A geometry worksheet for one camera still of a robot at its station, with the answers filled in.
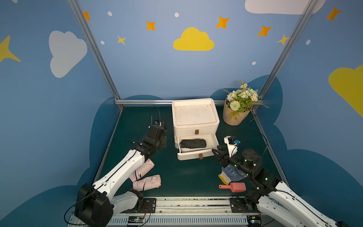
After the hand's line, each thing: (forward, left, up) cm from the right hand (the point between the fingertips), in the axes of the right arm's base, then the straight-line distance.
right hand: (217, 146), depth 72 cm
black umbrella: (+7, +13, -11) cm, 18 cm away
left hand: (+8, +32, -5) cm, 33 cm away
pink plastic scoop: (-14, -12, -20) cm, 28 cm away
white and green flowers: (+32, -17, +3) cm, 36 cm away
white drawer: (-1, +17, -10) cm, 20 cm away
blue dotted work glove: (-5, -11, -23) cm, 26 cm away
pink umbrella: (-9, +42, -19) cm, 47 cm away
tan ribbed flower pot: (+33, -18, -19) cm, 42 cm away
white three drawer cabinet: (+18, +12, +1) cm, 21 cm away
